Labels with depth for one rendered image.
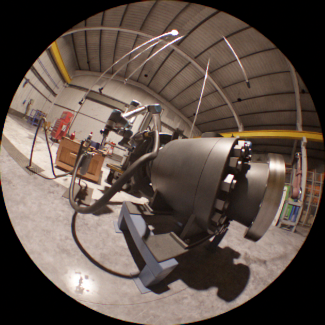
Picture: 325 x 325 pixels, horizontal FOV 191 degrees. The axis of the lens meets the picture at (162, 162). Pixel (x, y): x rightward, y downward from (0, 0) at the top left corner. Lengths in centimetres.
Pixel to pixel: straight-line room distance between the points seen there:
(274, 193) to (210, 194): 24
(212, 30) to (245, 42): 196
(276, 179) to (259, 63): 796
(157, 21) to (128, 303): 905
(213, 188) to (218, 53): 794
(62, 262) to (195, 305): 64
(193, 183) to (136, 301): 62
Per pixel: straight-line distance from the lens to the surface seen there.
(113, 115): 93
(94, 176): 157
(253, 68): 828
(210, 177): 37
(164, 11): 839
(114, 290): 58
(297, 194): 444
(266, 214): 41
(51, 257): 65
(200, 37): 804
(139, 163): 32
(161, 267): 40
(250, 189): 45
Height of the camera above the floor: 57
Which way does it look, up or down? 4 degrees up
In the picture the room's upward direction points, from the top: 21 degrees clockwise
